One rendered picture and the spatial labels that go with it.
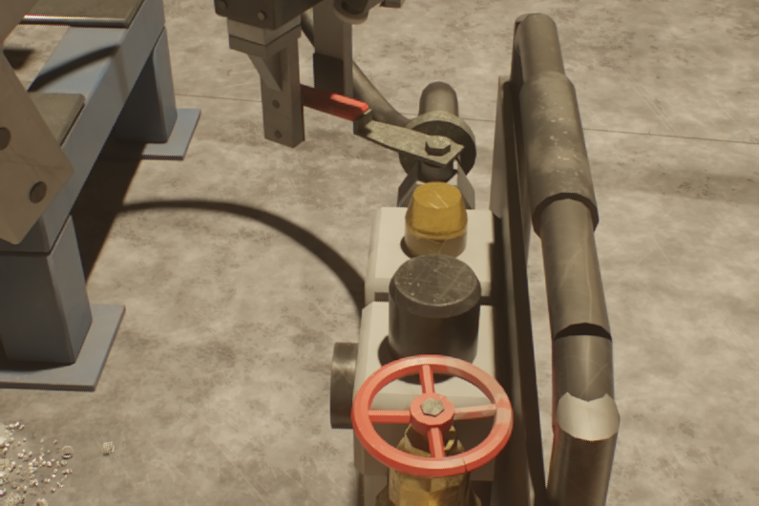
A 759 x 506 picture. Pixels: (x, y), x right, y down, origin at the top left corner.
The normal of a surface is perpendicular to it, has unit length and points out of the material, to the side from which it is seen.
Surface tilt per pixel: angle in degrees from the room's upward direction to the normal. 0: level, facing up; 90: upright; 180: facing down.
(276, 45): 90
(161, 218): 0
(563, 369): 53
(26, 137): 97
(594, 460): 87
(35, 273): 90
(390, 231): 0
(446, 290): 0
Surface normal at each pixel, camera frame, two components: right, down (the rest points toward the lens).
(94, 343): 0.00, -0.81
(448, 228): 0.32, 0.29
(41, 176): 0.88, 0.36
